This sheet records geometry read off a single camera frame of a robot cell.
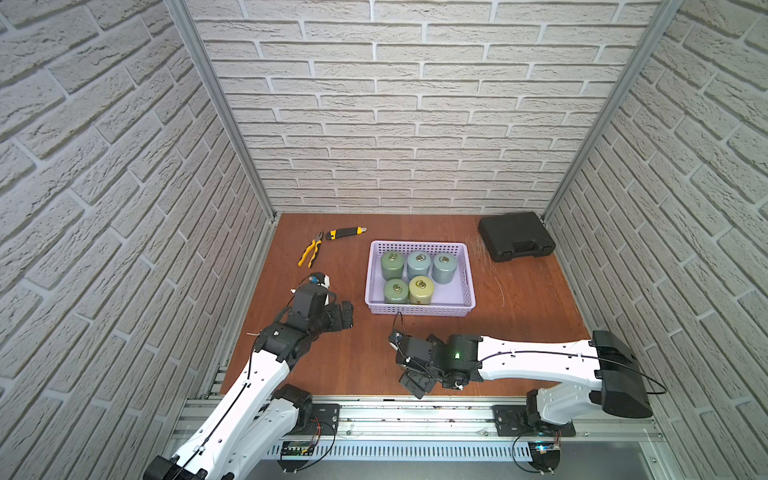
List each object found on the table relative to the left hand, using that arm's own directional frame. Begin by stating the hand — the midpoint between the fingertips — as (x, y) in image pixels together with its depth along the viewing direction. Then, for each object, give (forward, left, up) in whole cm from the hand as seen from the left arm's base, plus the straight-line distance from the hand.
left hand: (341, 303), depth 79 cm
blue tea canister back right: (+16, -31, -6) cm, 36 cm away
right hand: (-14, -21, -6) cm, 26 cm away
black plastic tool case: (+32, -60, -8) cm, 68 cm away
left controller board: (-31, +10, -18) cm, 37 cm away
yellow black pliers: (+32, +15, -14) cm, 38 cm away
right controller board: (-33, -51, -14) cm, 62 cm away
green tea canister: (+18, -14, -6) cm, 23 cm away
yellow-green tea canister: (+7, -23, -5) cm, 24 cm away
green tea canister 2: (+7, -15, -5) cm, 17 cm away
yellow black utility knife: (+39, +6, -15) cm, 42 cm away
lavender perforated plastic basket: (+9, -35, -14) cm, 39 cm away
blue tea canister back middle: (+17, -23, -5) cm, 29 cm away
